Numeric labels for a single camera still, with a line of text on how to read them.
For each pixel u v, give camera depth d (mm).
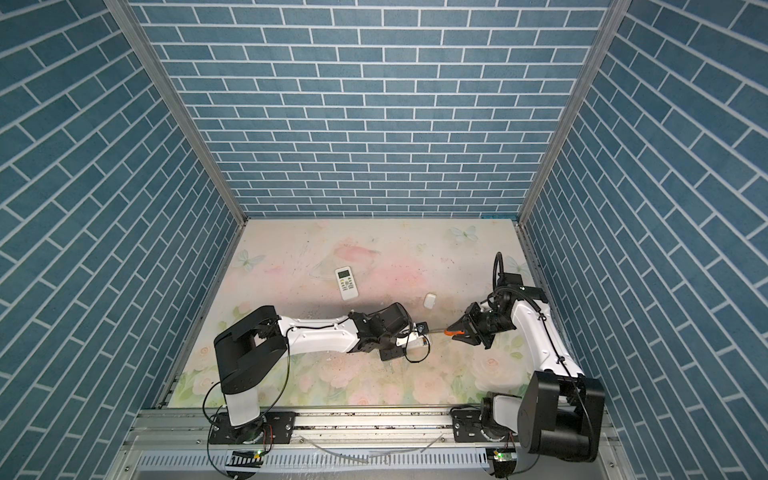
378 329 684
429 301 980
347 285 994
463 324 711
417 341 828
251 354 468
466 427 736
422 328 757
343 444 735
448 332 777
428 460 706
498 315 667
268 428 724
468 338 734
